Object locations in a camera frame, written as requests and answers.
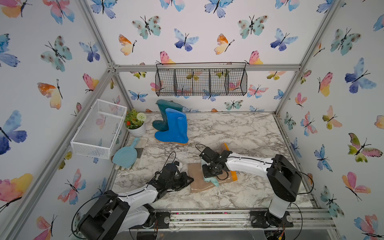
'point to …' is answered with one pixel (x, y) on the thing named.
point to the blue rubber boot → (177, 132)
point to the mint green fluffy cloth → (213, 179)
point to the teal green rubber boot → (161, 125)
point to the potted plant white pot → (138, 131)
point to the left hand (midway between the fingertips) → (195, 179)
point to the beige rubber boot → (197, 181)
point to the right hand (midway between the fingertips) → (206, 173)
